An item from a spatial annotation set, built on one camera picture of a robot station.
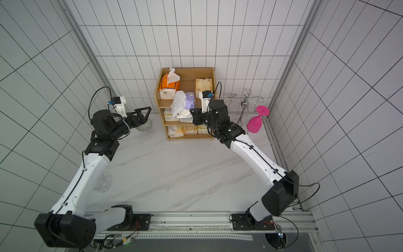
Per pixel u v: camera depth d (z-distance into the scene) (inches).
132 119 24.1
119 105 24.3
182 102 27.8
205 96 24.1
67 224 14.3
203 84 32.7
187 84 35.4
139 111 24.3
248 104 34.5
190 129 40.0
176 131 39.5
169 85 31.3
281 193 15.6
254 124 35.2
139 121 24.5
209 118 22.4
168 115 35.3
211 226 28.6
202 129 40.5
